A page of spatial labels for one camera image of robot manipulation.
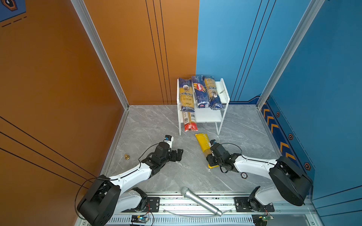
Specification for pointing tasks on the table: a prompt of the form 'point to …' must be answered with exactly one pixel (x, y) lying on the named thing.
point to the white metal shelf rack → (206, 115)
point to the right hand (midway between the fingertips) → (209, 157)
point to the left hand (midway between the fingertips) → (177, 147)
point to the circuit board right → (260, 220)
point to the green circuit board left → (137, 218)
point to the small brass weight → (127, 157)
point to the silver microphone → (189, 194)
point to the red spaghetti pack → (189, 120)
